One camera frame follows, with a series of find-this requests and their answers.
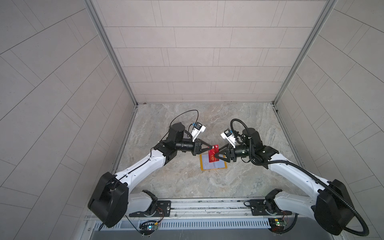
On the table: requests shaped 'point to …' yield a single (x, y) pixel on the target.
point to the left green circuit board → (148, 229)
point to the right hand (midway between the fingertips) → (217, 156)
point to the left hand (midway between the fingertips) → (212, 149)
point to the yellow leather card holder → (205, 165)
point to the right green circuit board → (277, 224)
